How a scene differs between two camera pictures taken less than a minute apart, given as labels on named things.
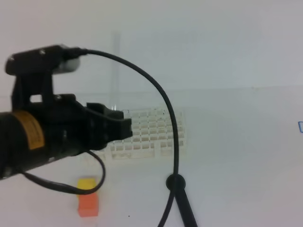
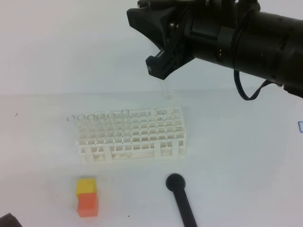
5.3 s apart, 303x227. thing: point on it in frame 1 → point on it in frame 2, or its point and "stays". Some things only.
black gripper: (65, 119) → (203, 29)
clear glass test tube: (116, 71) → (165, 88)
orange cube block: (88, 205) stays
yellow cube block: (86, 183) stays
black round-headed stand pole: (176, 183) stays
